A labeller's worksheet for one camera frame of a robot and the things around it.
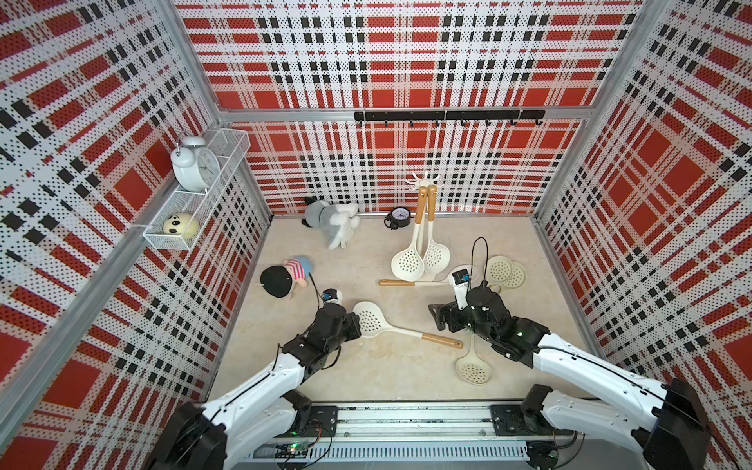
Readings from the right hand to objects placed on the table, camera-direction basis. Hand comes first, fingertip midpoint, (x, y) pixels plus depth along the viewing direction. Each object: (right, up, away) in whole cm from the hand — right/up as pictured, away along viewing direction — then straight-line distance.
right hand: (448, 302), depth 79 cm
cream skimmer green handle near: (+8, -19, +3) cm, 21 cm away
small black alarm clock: (-13, +27, +39) cm, 49 cm away
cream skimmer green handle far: (+22, +7, +21) cm, 31 cm away
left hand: (-24, -6, +7) cm, 26 cm away
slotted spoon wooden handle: (-7, +3, +19) cm, 21 cm away
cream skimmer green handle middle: (+28, +4, +19) cm, 34 cm away
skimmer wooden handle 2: (-10, +9, +13) cm, 19 cm away
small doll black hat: (-51, +4, +14) cm, 54 cm away
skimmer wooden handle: (-1, +11, +15) cm, 19 cm away
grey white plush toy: (-35, +25, +27) cm, 51 cm away
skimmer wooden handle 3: (-21, -7, +9) cm, 23 cm away
